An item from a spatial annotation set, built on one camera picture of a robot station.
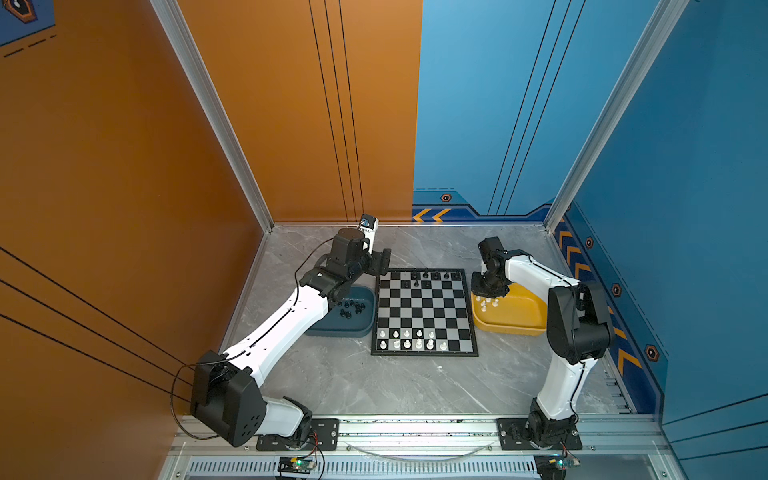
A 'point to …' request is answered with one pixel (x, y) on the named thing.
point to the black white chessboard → (423, 312)
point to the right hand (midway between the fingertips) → (476, 292)
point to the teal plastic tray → (353, 316)
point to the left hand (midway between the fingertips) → (377, 244)
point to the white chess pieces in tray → (483, 303)
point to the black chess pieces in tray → (346, 305)
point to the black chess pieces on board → (426, 274)
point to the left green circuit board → (291, 464)
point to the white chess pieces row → (418, 345)
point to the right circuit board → (550, 466)
